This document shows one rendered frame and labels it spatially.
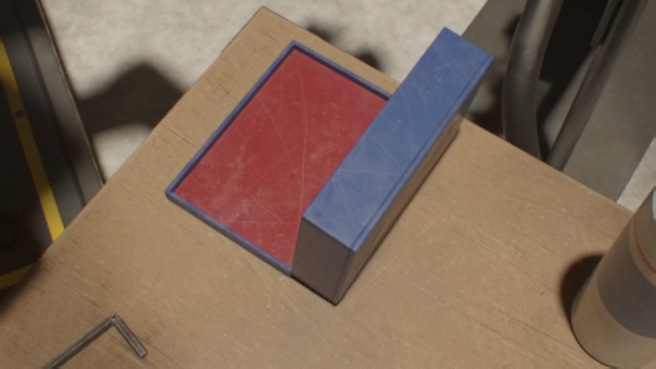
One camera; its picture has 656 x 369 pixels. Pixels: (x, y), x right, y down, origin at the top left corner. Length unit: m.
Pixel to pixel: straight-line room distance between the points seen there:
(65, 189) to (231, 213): 0.25
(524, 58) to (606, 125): 0.49
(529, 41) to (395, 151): 0.29
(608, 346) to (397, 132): 0.19
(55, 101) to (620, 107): 0.76
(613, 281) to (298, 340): 0.21
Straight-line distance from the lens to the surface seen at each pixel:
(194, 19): 1.33
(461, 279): 0.63
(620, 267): 0.53
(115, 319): 0.62
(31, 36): 0.95
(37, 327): 0.64
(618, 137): 1.26
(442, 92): 0.55
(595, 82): 1.00
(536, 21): 0.80
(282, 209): 0.64
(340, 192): 0.51
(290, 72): 0.70
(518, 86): 0.80
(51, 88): 0.91
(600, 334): 0.59
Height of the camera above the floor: 1.05
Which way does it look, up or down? 62 degrees down
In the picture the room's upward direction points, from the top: straight up
